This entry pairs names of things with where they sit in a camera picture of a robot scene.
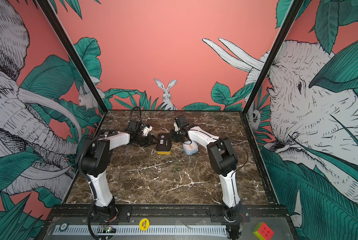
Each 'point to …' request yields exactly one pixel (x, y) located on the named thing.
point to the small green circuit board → (108, 229)
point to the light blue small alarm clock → (191, 148)
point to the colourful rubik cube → (263, 232)
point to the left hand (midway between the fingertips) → (158, 140)
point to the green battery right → (176, 169)
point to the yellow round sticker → (144, 224)
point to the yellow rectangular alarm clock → (163, 144)
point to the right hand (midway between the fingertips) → (167, 137)
